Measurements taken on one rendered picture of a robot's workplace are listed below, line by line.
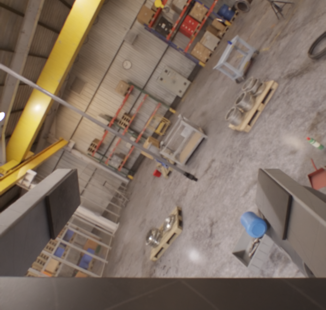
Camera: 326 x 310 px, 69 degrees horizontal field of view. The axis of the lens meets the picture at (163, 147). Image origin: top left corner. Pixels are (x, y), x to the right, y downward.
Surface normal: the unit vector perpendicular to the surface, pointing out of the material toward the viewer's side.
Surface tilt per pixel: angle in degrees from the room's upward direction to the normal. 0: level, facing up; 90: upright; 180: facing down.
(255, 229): 90
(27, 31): 90
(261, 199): 33
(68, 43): 90
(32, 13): 90
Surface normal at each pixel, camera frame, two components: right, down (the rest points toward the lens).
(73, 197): 1.00, 0.00
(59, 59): 0.04, 0.27
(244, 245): 0.19, 0.01
